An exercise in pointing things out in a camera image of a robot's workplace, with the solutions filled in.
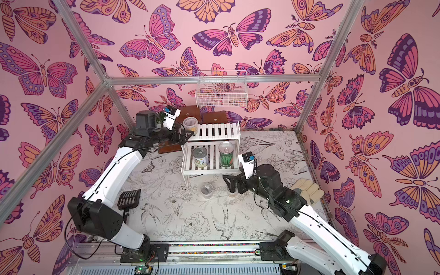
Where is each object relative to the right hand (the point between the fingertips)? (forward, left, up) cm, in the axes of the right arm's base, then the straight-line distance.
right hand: (229, 173), depth 68 cm
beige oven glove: (+5, -42, -25) cm, 49 cm away
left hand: (+21, +19, +6) cm, 29 cm away
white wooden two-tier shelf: (+24, +8, -15) cm, 29 cm away
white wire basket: (+50, +5, +7) cm, 51 cm away
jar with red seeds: (+3, -2, -26) cm, 26 cm away
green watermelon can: (+15, +2, -3) cm, 15 cm away
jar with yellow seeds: (+22, +18, +6) cm, 29 cm away
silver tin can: (+13, +14, -7) cm, 20 cm away
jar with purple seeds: (+3, +11, -22) cm, 25 cm away
